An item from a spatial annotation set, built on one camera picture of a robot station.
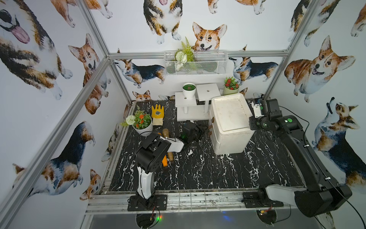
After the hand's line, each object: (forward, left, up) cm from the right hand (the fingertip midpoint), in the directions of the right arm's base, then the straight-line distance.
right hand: (250, 119), depth 75 cm
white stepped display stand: (+23, +31, -10) cm, 40 cm away
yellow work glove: (+24, +58, -23) cm, 67 cm away
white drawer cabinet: (+3, +10, -3) cm, 11 cm away
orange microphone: (-13, +49, -24) cm, 56 cm away
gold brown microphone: (+6, +50, -23) cm, 55 cm away
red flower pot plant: (+29, +6, -1) cm, 29 cm away
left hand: (+6, +19, -15) cm, 25 cm away
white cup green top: (+29, +33, -3) cm, 44 cm away
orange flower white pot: (+7, +63, -12) cm, 65 cm away
